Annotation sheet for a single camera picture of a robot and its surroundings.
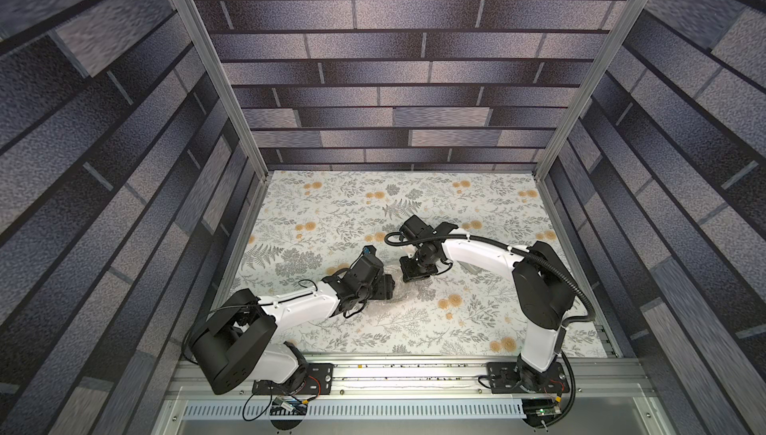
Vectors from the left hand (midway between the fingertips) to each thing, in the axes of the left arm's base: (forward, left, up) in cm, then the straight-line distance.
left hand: (389, 284), depth 86 cm
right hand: (+2, -4, 0) cm, 5 cm away
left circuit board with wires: (-29, +26, -4) cm, 39 cm away
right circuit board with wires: (-30, -40, -3) cm, 50 cm away
